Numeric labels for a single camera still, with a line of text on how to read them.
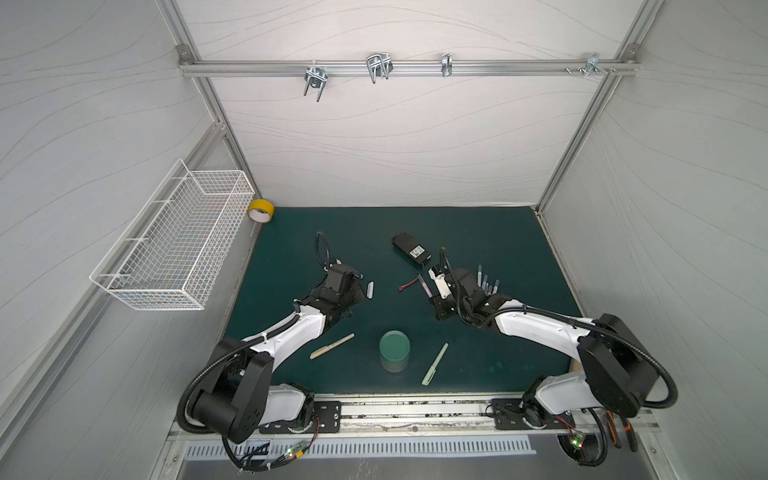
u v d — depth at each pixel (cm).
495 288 96
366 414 75
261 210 115
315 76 79
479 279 100
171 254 69
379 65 77
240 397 41
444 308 78
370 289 97
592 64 77
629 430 71
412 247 105
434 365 82
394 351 75
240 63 80
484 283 98
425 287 89
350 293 71
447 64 78
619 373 43
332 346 84
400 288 98
